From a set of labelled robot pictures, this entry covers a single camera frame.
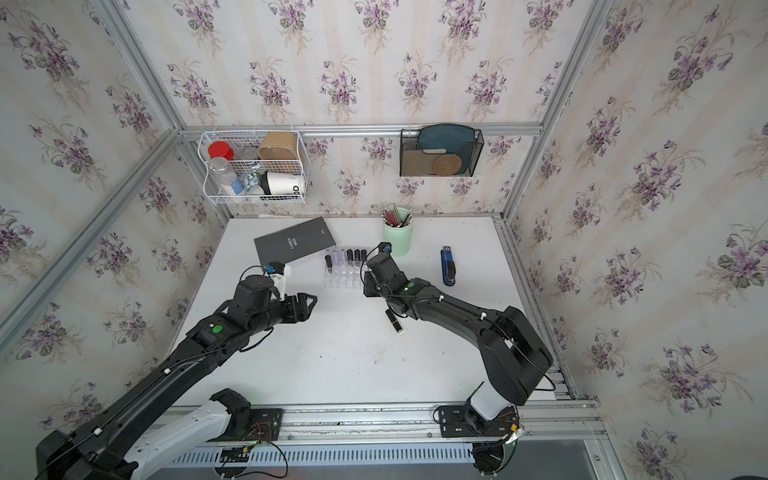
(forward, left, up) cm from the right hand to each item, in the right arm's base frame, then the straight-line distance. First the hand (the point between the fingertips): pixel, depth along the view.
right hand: (371, 276), depth 87 cm
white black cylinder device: (+25, +30, +14) cm, 42 cm away
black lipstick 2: (+12, +8, -5) cm, 15 cm away
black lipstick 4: (+12, +4, -5) cm, 13 cm away
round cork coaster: (+34, -23, +15) cm, 44 cm away
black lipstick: (+9, +15, -7) cm, 19 cm away
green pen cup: (+18, -8, +2) cm, 19 cm away
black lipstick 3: (+12, +6, -5) cm, 14 cm away
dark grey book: (+20, +30, -9) cm, 37 cm away
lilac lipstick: (+11, +11, -6) cm, 16 cm away
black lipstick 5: (-9, -7, -12) cm, 17 cm away
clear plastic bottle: (+22, +44, +20) cm, 53 cm away
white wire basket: (+30, +35, +18) cm, 49 cm away
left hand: (-11, +15, +5) cm, 20 cm away
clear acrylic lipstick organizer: (+9, +11, -10) cm, 18 cm away
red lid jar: (+33, +48, +22) cm, 62 cm away
